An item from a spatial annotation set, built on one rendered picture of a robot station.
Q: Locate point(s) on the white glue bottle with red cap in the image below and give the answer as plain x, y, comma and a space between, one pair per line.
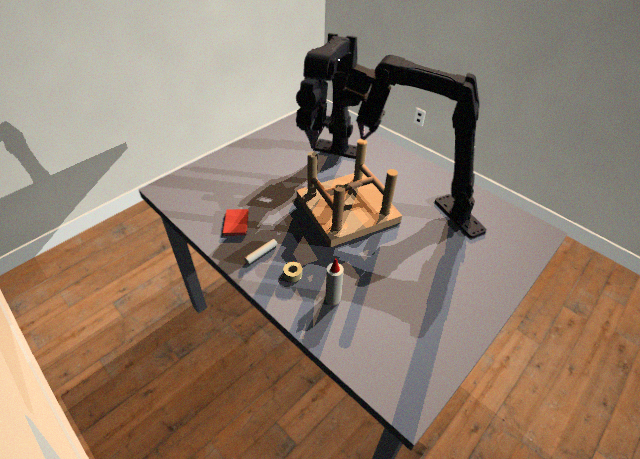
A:
334, 278

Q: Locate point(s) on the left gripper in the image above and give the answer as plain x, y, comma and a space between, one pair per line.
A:
372, 123

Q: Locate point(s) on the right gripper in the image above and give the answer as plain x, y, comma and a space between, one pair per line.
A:
312, 135

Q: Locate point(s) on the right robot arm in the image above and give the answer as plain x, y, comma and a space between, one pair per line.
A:
323, 61

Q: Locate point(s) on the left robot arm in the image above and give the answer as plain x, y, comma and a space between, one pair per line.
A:
396, 70

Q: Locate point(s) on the cream cylinder with dark end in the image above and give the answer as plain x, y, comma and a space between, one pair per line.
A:
259, 252

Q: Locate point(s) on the beige roll of masking tape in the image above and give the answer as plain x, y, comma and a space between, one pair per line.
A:
292, 266

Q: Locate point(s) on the flat red block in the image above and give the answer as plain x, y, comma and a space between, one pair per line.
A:
236, 222

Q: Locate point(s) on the brown wooden stool legs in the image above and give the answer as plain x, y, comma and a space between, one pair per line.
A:
337, 203

